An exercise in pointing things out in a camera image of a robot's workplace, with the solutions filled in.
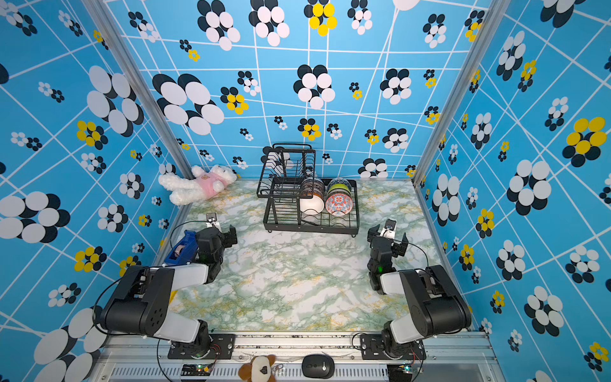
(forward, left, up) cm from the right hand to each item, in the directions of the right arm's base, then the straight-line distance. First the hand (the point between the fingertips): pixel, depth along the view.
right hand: (396, 230), depth 89 cm
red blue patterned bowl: (+19, +20, -8) cm, 28 cm away
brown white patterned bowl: (+27, +32, -4) cm, 42 cm away
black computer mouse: (-42, +29, -8) cm, 52 cm away
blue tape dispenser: (-7, +80, -4) cm, 81 cm away
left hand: (+3, +68, -1) cm, 68 cm away
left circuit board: (-43, +67, -12) cm, 80 cm away
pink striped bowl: (+22, +21, -2) cm, 30 cm away
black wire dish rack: (+20, +39, -7) cm, 45 cm away
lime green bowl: (+23, +20, 0) cm, 31 cm away
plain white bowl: (+19, +31, -7) cm, 37 cm away
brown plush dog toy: (-43, +47, -8) cm, 64 cm away
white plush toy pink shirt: (+23, +82, 0) cm, 86 cm away
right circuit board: (-43, +5, -12) cm, 44 cm away
